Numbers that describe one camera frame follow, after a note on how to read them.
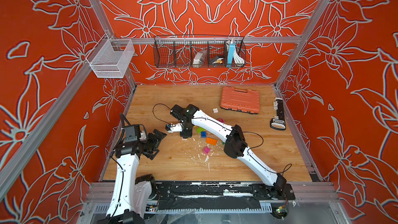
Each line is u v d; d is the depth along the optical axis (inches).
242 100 41.1
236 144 24.5
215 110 40.7
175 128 31.4
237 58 36.1
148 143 26.5
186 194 28.7
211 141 35.3
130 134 23.7
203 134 36.3
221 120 38.4
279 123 38.4
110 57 36.4
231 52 33.6
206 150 33.8
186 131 31.4
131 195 17.2
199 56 36.5
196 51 39.2
